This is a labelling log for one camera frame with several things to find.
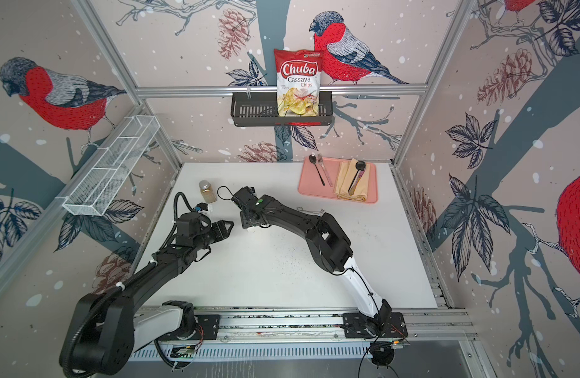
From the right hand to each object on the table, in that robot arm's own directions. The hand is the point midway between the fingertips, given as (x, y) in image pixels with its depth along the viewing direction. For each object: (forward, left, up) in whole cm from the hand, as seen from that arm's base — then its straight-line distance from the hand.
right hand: (251, 219), depth 94 cm
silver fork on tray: (+40, -30, -5) cm, 50 cm away
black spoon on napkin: (+35, -50, -4) cm, 62 cm away
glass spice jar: (+12, +21, +2) cm, 24 cm away
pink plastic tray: (+29, -28, -5) cm, 41 cm away
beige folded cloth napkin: (+30, -42, -4) cm, 52 cm away
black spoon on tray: (+40, -26, -4) cm, 48 cm away
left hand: (-4, +5, +5) cm, 9 cm away
